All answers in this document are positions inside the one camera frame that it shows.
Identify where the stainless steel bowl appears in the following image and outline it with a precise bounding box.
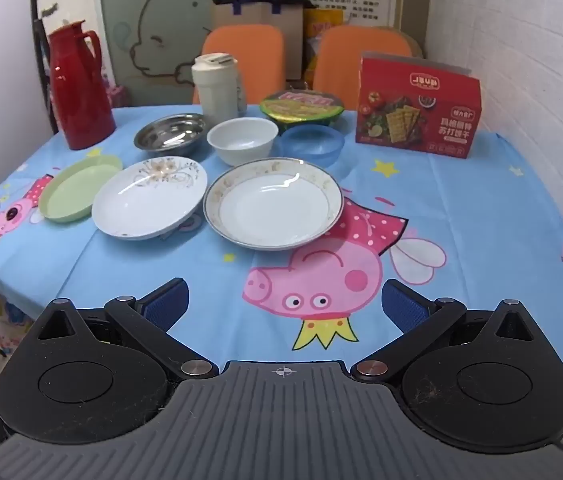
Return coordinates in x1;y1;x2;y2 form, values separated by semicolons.
134;113;208;157

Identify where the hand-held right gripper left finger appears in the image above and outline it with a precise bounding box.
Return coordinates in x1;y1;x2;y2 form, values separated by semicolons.
29;277;220;381

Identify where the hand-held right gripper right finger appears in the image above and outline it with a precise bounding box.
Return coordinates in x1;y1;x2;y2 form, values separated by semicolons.
351;279;542;383

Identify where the orange chair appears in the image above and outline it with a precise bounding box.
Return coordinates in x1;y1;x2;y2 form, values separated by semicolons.
192;25;286;106
313;26;413;111

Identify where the white ceramic bowl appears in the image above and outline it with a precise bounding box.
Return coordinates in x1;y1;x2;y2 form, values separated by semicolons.
206;118;280;167

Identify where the green plastic plate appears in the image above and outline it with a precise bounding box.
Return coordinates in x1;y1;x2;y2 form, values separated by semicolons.
38;155;124;224

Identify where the red cracker box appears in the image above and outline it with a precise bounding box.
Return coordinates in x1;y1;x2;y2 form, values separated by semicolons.
355;51;483;160

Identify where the white floral plate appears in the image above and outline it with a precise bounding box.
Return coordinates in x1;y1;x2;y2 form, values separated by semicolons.
92;156;208;241

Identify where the blue plastic bowl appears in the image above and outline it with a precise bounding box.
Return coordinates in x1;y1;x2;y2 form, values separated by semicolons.
274;125;346;169

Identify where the white travel mug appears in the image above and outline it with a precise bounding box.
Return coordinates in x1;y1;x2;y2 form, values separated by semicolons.
192;52;248;119

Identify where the blue cartoon pig tablecloth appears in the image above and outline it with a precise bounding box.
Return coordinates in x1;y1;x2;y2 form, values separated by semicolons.
0;102;563;428

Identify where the yellow snack bag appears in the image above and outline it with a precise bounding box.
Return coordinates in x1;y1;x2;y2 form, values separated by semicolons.
304;7;351;81

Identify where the green instant noodle bowl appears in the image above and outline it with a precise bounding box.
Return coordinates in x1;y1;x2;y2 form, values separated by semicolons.
260;89;346;128

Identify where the frosted glass cat panel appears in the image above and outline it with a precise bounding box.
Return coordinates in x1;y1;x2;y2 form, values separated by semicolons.
106;0;215;92

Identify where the cardboard box with blue handles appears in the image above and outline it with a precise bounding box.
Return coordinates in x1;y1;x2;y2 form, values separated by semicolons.
212;2;305;81

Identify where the white gold-rimmed plate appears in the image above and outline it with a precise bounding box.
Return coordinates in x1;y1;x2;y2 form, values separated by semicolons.
204;157;345;251

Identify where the red thermos jug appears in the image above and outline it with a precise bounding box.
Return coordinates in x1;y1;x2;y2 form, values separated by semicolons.
48;20;116;151

